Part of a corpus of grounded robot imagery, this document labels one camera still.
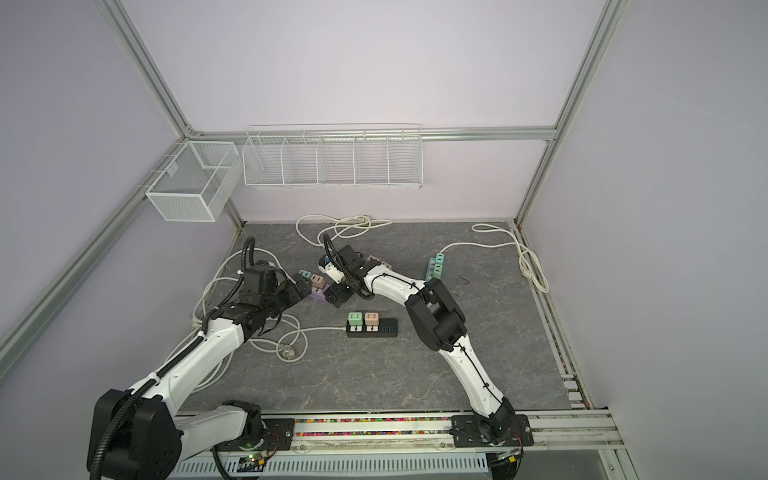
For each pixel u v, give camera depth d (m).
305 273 0.99
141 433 0.40
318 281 0.94
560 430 0.76
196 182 0.98
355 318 0.87
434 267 0.99
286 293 0.75
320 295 0.93
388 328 0.89
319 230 1.19
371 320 0.87
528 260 1.12
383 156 1.02
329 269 0.89
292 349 0.86
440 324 0.59
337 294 0.87
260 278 0.64
